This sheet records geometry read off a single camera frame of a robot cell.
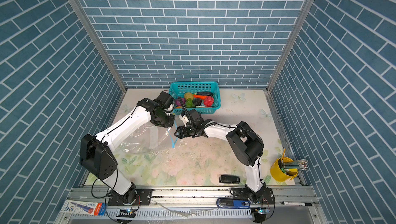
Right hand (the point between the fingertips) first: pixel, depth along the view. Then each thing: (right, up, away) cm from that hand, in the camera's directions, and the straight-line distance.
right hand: (178, 131), depth 90 cm
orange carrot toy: (+13, +21, +22) cm, 33 cm away
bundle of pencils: (+59, -15, -16) cm, 62 cm away
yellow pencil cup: (+51, -17, -19) cm, 57 cm away
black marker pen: (+60, -31, -18) cm, 70 cm away
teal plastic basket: (-3, +28, +22) cm, 35 cm away
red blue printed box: (-33, -31, -21) cm, 50 cm away
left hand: (-2, +5, -6) cm, 8 cm away
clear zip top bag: (-17, -6, +1) cm, 18 cm away
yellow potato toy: (+4, +23, +22) cm, 32 cm away
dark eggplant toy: (+15, +24, +24) cm, 37 cm away
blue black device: (+29, -31, -18) cm, 46 cm away
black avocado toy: (+10, +18, +18) cm, 27 cm away
